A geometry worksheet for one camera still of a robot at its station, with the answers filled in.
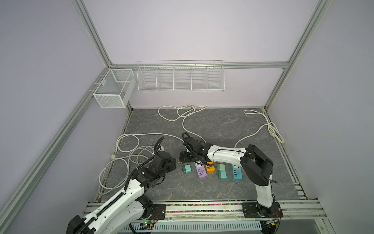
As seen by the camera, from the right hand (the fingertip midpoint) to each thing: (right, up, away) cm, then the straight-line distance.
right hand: (182, 159), depth 89 cm
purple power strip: (+11, -5, -4) cm, 13 cm away
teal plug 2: (+24, -8, -5) cm, 25 cm away
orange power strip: (+17, -5, -4) cm, 18 cm away
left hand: (-4, 0, -9) cm, 10 cm away
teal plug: (+3, -5, -3) cm, 6 cm away
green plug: (+23, -4, -3) cm, 24 cm away
